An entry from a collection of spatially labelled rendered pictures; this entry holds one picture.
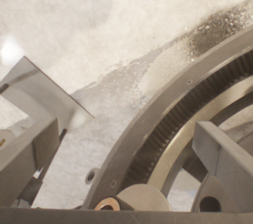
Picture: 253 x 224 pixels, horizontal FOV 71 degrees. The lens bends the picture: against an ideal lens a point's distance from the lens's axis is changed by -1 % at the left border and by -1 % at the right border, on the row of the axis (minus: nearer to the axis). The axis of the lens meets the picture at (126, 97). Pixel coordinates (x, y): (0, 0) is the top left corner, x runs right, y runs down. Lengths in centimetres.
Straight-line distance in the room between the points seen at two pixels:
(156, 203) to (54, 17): 65
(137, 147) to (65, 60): 56
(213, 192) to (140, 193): 15
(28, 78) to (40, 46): 18
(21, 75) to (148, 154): 72
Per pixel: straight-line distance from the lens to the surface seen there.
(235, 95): 37
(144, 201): 25
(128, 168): 30
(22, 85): 96
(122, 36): 67
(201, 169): 39
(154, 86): 75
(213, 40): 69
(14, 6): 80
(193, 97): 36
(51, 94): 91
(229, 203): 35
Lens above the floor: 63
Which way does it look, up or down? 51 degrees down
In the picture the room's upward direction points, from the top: 168 degrees counter-clockwise
